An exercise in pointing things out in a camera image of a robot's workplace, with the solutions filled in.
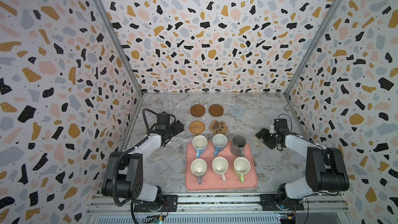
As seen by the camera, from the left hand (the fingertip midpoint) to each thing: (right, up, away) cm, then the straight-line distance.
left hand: (181, 126), depth 92 cm
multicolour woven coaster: (+48, -10, +3) cm, 49 cm away
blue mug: (+11, -9, -2) cm, 15 cm away
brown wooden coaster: (+8, +9, +19) cm, 23 cm away
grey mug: (+32, -11, -5) cm, 34 cm away
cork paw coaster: (+23, -2, +11) cm, 25 cm away
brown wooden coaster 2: (+22, +9, +21) cm, 32 cm away
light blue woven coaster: (+36, +9, +19) cm, 42 cm away
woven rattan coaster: (+9, -2, +11) cm, 14 cm away
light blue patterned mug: (+23, -9, -2) cm, 24 cm away
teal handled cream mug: (+11, -21, -8) cm, 25 cm away
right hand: (+48, -7, +3) cm, 49 cm away
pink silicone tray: (+18, -27, -11) cm, 34 cm away
